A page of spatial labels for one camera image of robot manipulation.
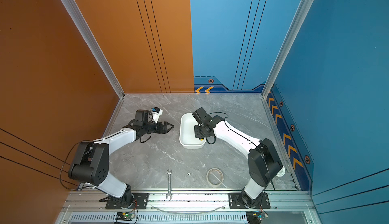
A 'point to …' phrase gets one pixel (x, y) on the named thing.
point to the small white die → (188, 174)
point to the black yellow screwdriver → (201, 139)
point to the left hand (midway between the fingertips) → (168, 124)
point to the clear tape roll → (211, 185)
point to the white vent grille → (161, 218)
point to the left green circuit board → (124, 216)
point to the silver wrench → (169, 173)
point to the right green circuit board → (254, 217)
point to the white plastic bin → (187, 139)
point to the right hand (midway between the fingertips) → (197, 133)
